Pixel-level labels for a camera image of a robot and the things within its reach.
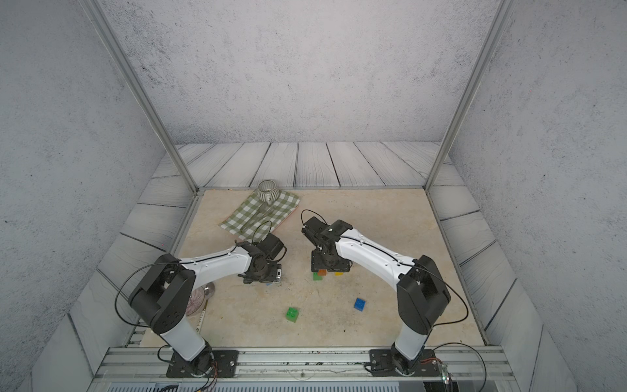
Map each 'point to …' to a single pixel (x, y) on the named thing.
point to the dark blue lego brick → (359, 304)
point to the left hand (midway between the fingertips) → (273, 279)
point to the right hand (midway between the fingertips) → (327, 268)
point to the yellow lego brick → (338, 273)
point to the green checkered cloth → (256, 217)
